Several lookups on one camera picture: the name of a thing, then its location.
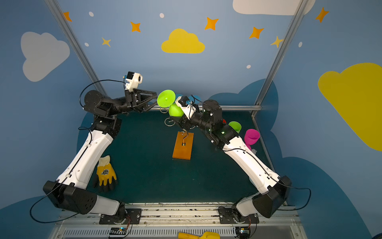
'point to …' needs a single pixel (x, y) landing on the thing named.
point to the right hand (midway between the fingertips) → (180, 108)
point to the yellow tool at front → (206, 235)
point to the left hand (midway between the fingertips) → (157, 96)
